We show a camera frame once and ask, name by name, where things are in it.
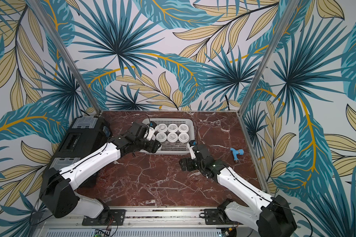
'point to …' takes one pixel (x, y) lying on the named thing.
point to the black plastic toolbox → (81, 133)
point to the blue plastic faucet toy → (236, 152)
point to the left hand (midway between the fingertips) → (154, 144)
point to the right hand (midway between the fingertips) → (186, 159)
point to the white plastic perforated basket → (178, 148)
